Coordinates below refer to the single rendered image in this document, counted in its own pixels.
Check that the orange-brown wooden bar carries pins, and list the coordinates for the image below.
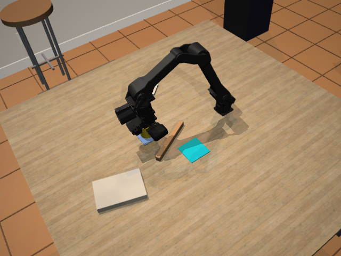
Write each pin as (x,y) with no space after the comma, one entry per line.
(169,141)

